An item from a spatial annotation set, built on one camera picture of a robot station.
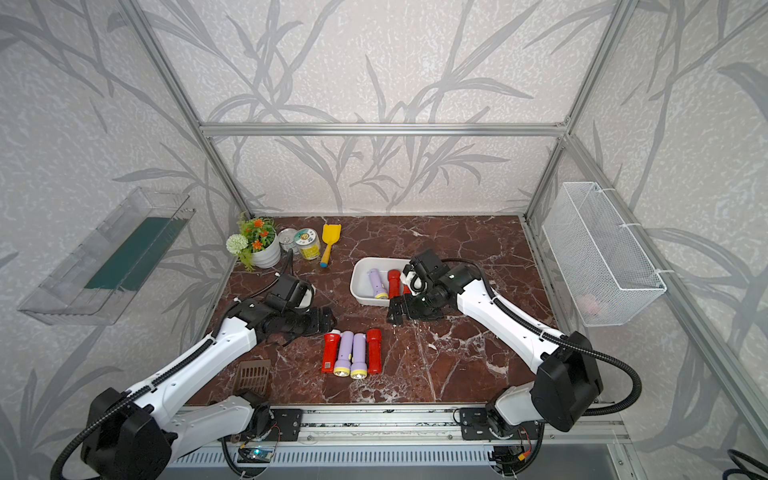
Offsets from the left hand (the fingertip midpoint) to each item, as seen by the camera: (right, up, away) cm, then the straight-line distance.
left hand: (327, 325), depth 81 cm
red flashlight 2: (+13, -8, +2) cm, 15 cm away
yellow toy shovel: (-7, +26, +34) cm, 44 cm away
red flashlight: (0, -8, +4) cm, 9 cm away
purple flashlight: (+5, -8, +2) cm, 10 cm away
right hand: (+20, +3, -3) cm, 21 cm away
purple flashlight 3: (+13, +7, +15) cm, 21 cm away
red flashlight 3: (+18, +9, +18) cm, 27 cm away
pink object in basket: (+67, +7, -8) cm, 68 cm away
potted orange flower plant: (-27, +22, +15) cm, 38 cm away
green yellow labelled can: (-12, +24, +21) cm, 34 cm away
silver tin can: (-21, +24, +25) cm, 41 cm away
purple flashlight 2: (+9, -11, -1) cm, 15 cm away
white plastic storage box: (+7, +7, +19) cm, 22 cm away
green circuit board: (-15, -28, -10) cm, 33 cm away
